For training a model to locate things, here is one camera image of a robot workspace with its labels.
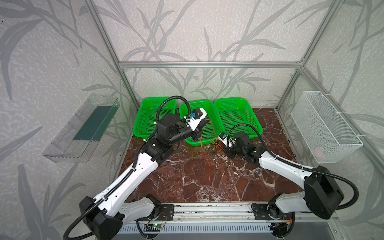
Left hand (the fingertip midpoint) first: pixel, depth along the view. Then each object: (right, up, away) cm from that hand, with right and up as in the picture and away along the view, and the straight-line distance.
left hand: (209, 115), depth 63 cm
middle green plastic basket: (+2, +8, +52) cm, 53 cm away
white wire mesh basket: (+52, -9, +1) cm, 53 cm away
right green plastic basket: (+22, +2, +53) cm, 57 cm away
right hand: (+10, -14, +25) cm, 30 cm away
